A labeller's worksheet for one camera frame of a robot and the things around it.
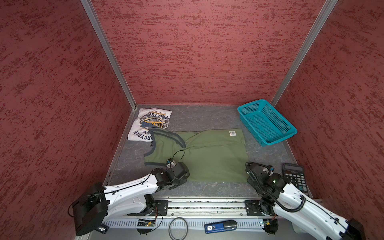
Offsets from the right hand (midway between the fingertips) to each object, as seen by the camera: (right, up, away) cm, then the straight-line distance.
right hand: (250, 184), depth 81 cm
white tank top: (-67, +36, +26) cm, 80 cm away
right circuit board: (+7, -17, -9) cm, 21 cm away
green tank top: (-15, +12, +15) cm, 24 cm away
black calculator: (+26, +5, +2) cm, 27 cm away
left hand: (-37, +1, +1) cm, 37 cm away
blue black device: (-19, -12, -15) cm, 28 cm away
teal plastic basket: (+22, +33, +29) cm, 49 cm away
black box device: (-73, -14, -15) cm, 76 cm away
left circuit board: (-56, -17, -9) cm, 59 cm away
